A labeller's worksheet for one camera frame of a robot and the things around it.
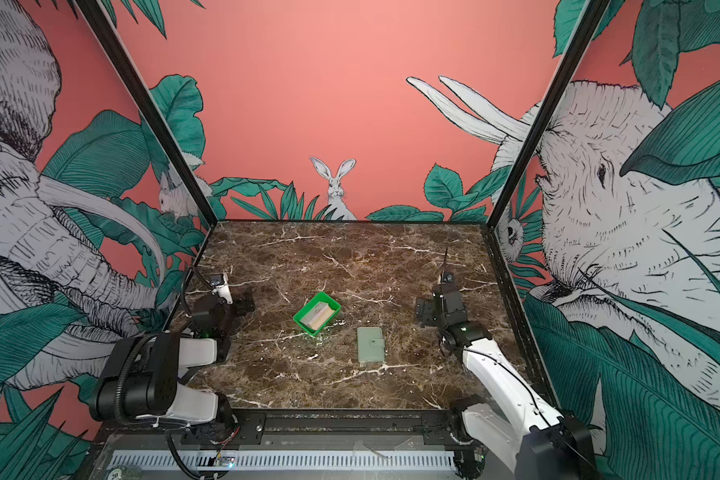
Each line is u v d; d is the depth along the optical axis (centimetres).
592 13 69
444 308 63
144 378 44
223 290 80
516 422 45
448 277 73
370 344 88
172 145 96
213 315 71
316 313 92
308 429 75
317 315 91
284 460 70
